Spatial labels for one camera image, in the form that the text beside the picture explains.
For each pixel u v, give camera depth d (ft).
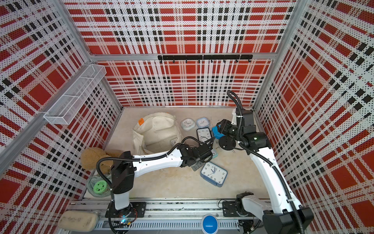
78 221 2.22
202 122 3.54
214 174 2.75
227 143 3.13
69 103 2.38
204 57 2.90
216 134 3.30
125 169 1.62
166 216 2.40
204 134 3.35
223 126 2.06
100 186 2.55
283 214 1.19
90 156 2.34
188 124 3.53
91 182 2.67
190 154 1.91
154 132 3.20
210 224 2.25
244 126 1.69
